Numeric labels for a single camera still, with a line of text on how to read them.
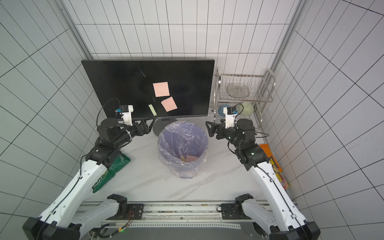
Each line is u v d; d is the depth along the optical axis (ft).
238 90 3.04
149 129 2.04
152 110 2.73
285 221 1.23
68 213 1.32
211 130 2.01
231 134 1.96
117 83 3.86
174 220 2.35
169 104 2.72
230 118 1.95
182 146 2.84
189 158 2.05
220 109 3.59
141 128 2.04
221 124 1.97
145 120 2.00
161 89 2.48
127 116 2.00
